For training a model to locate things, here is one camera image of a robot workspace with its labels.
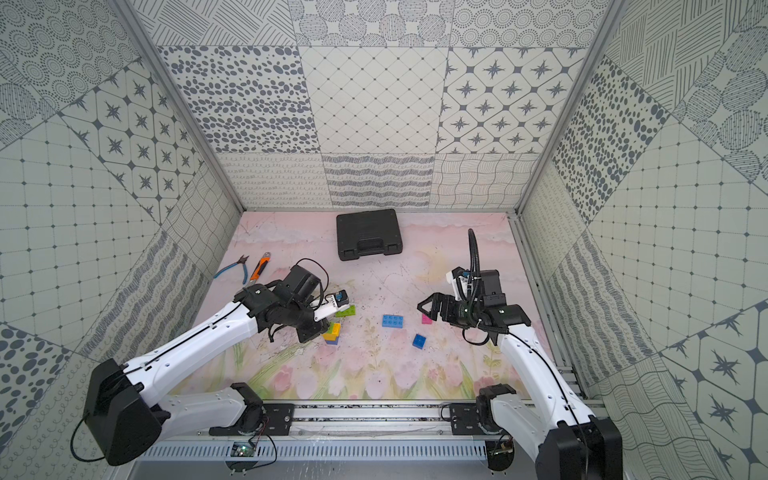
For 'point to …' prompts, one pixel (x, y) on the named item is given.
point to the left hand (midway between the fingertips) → (331, 324)
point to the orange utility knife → (260, 267)
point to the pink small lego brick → (426, 320)
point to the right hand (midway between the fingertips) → (431, 314)
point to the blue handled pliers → (241, 261)
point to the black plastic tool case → (366, 233)
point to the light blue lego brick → (393, 321)
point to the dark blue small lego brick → (332, 342)
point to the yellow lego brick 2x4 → (336, 332)
